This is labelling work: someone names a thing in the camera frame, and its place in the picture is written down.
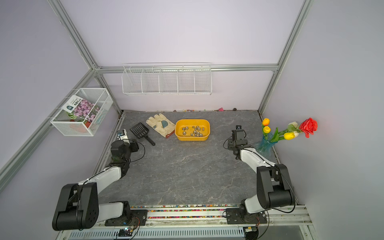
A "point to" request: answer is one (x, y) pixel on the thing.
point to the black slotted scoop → (140, 131)
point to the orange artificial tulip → (266, 121)
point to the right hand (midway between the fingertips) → (236, 140)
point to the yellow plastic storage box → (192, 129)
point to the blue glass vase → (264, 147)
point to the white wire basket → (67, 124)
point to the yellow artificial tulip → (267, 129)
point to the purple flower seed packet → (82, 108)
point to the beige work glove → (162, 125)
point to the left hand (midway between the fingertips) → (131, 138)
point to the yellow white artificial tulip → (291, 135)
